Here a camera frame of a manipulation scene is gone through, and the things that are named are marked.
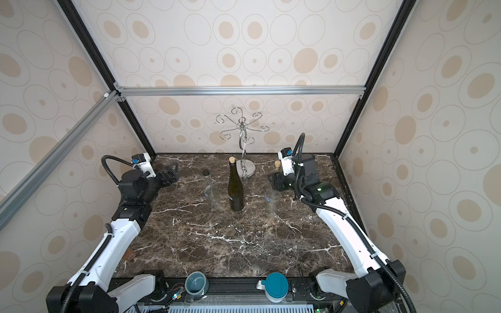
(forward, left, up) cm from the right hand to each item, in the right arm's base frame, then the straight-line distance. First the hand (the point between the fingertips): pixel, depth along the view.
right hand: (283, 173), depth 76 cm
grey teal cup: (-35, +32, -26) cm, 54 cm away
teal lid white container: (-36, +2, -19) cm, 41 cm away
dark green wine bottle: (-1, +20, -11) cm, 23 cm away
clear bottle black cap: (0, +31, -14) cm, 34 cm away
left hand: (0, +42, +4) cm, 43 cm away
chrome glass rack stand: (+23, +17, -22) cm, 37 cm away
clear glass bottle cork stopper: (+3, +3, -23) cm, 23 cm away
